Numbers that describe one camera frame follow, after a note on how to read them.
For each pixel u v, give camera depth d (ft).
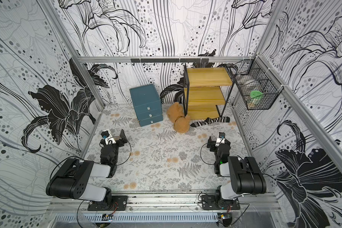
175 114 3.32
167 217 2.51
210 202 2.36
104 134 2.36
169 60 3.04
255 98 2.34
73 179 1.48
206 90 3.52
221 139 2.48
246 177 1.43
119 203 2.41
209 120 3.48
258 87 2.60
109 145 2.43
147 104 2.99
